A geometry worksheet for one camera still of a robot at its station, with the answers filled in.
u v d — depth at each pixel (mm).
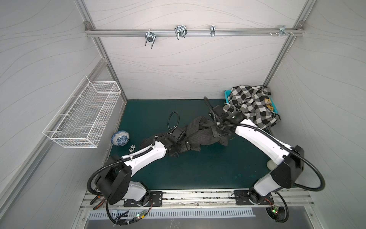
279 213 716
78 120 675
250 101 1039
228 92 1133
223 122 562
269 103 1043
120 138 956
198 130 884
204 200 747
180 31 765
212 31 781
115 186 413
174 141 657
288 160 421
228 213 703
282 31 764
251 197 664
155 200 735
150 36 788
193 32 788
